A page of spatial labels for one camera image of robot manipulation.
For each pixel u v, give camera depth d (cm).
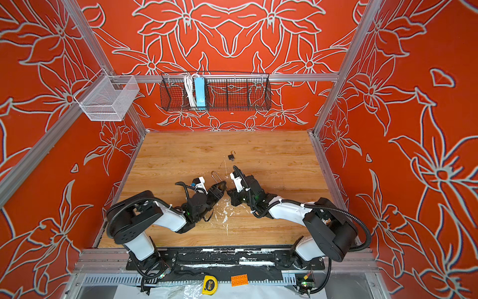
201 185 80
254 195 66
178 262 73
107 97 92
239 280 68
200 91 90
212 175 88
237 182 76
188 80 87
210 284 66
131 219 46
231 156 107
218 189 78
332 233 43
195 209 66
